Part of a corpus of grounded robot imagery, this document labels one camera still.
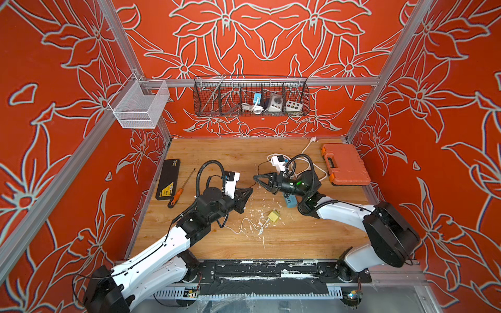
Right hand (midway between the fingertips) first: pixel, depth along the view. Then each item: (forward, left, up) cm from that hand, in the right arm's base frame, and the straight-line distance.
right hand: (252, 182), depth 67 cm
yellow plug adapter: (-1, -9, -26) cm, 28 cm away
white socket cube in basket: (+44, -20, +1) cm, 48 cm away
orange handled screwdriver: (+7, +37, -26) cm, 46 cm away
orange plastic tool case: (+27, -48, -23) cm, 60 cm away
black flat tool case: (+16, +44, -25) cm, 53 cm away
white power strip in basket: (+43, -11, +5) cm, 44 cm away
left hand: (0, 0, -5) cm, 5 cm away
